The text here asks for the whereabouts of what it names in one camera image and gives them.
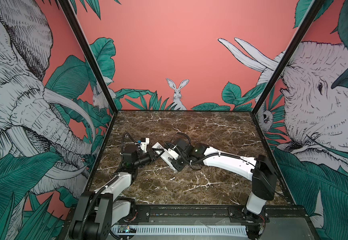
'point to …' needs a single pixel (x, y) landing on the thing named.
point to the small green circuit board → (128, 229)
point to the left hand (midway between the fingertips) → (164, 150)
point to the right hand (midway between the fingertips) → (171, 161)
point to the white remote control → (165, 155)
